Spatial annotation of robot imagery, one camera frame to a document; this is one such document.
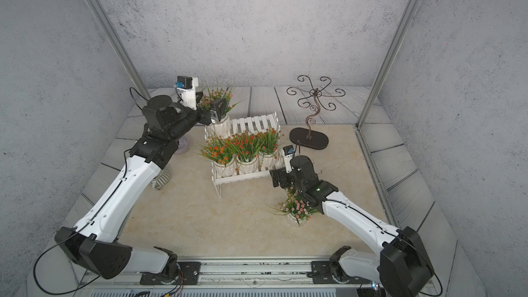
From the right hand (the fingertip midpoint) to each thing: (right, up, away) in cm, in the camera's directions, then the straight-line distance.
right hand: (282, 167), depth 81 cm
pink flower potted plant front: (+5, -15, -7) cm, 17 cm away
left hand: (-22, +25, -15) cm, 36 cm away
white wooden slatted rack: (-11, +17, +3) cm, 20 cm away
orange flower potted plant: (-23, +7, -6) cm, 25 cm away
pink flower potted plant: (-22, +15, -4) cm, 27 cm away
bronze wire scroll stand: (+16, +12, +32) cm, 38 cm away
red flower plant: (-14, +9, -5) cm, 17 cm away
